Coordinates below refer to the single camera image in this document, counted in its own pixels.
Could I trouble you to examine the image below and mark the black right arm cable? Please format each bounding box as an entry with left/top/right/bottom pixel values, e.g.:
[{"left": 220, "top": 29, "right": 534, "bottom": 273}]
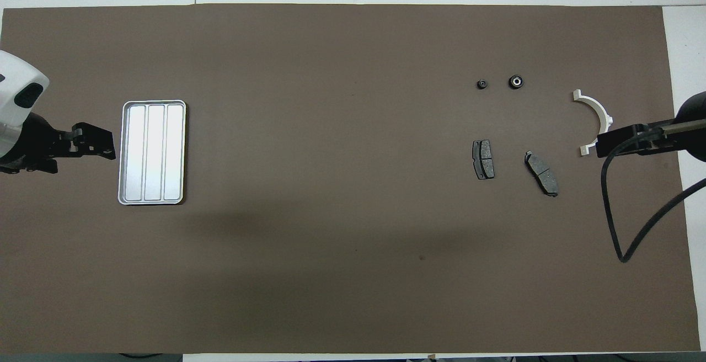
[{"left": 601, "top": 130, "right": 706, "bottom": 264}]

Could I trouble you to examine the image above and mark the long grey brake pad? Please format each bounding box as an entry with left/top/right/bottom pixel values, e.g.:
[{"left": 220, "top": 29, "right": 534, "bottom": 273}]
[{"left": 524, "top": 151, "right": 559, "bottom": 198}]

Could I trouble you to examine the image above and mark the short grey brake pad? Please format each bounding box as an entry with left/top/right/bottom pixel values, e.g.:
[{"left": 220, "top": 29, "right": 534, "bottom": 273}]
[{"left": 472, "top": 140, "right": 495, "bottom": 180}]

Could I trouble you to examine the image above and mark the white curved plastic bracket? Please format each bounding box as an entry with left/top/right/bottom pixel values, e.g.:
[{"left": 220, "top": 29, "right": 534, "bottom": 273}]
[{"left": 573, "top": 89, "right": 614, "bottom": 157}]

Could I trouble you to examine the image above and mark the silver ribbed metal tray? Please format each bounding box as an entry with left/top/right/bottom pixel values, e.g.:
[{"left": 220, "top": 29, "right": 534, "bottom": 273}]
[{"left": 118, "top": 99, "right": 187, "bottom": 206}]

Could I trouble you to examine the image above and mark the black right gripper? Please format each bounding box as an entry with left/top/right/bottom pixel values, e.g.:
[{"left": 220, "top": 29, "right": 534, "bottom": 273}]
[{"left": 596, "top": 92, "right": 706, "bottom": 163}]

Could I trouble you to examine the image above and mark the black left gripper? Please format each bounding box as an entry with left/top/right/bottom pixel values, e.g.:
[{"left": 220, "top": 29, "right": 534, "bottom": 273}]
[{"left": 0, "top": 111, "right": 117, "bottom": 175}]

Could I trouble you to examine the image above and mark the brown table mat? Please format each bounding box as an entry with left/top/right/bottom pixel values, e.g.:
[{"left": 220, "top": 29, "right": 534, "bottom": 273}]
[{"left": 0, "top": 3, "right": 701, "bottom": 355}]

